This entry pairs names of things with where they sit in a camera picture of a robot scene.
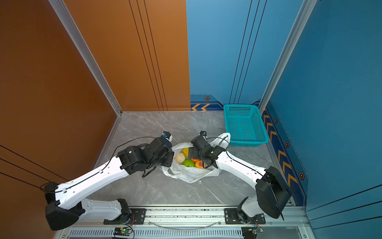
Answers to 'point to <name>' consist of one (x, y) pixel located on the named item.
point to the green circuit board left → (123, 231)
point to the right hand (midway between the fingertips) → (197, 151)
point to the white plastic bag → (190, 175)
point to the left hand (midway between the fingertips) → (174, 154)
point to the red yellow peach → (199, 164)
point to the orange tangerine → (194, 160)
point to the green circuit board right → (260, 230)
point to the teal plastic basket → (245, 125)
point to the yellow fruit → (186, 151)
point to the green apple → (188, 163)
